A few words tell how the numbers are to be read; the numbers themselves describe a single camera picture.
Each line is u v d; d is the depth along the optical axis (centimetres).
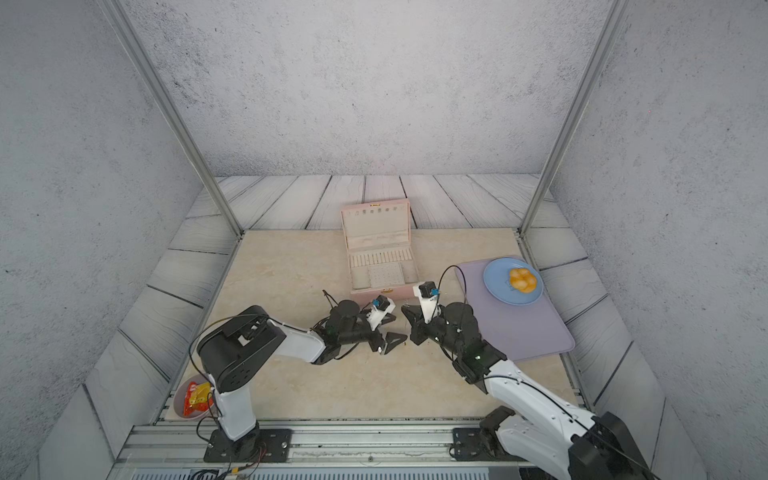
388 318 87
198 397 77
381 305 77
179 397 77
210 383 52
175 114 87
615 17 71
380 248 105
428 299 67
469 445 73
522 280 101
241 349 51
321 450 73
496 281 104
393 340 81
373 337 79
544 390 49
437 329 70
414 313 71
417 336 71
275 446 73
